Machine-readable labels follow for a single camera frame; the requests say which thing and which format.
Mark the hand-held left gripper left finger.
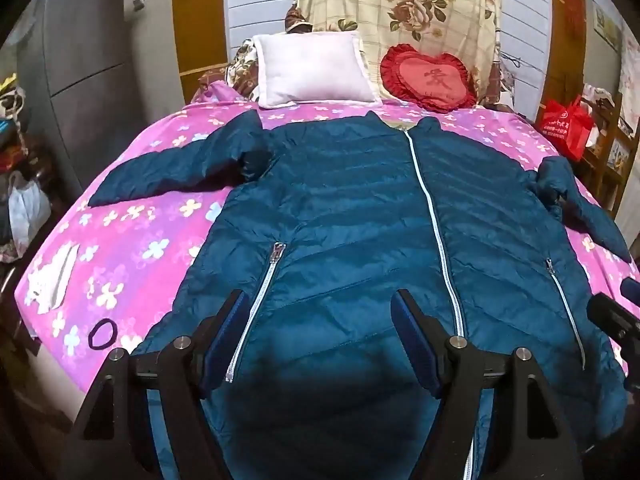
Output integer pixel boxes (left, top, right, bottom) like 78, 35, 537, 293
60, 289, 251, 480

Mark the red heart-shaped cushion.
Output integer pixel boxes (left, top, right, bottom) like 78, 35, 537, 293
380, 44, 478, 113

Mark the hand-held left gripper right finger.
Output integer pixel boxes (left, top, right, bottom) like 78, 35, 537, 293
390, 288, 586, 480

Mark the cream rose-print blanket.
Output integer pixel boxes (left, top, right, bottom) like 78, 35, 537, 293
297, 0, 503, 106

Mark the dark blue puffer jacket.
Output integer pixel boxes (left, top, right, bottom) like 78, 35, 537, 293
87, 110, 633, 480

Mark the red shopping bag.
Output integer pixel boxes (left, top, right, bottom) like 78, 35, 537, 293
535, 95, 596, 161

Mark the brown floral quilt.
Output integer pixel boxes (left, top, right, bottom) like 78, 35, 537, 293
197, 2, 313, 103

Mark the cluttered storage rack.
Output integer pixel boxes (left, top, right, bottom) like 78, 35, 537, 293
0, 72, 33, 171

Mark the black hair tie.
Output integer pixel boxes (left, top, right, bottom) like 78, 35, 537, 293
88, 319, 120, 351

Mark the pink floral bed sheet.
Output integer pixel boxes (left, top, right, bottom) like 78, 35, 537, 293
15, 82, 640, 411

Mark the white folded cloth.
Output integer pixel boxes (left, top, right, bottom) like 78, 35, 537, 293
25, 242, 81, 311

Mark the white square pillow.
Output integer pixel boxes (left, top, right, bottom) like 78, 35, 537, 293
252, 30, 383, 110

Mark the wall calendar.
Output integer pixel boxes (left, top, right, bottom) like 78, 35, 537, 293
592, 0, 623, 51

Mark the wooden shelf rack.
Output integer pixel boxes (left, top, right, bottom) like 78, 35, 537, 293
575, 85, 640, 211

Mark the white plastic bag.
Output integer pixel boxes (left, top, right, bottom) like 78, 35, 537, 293
7, 170, 53, 256

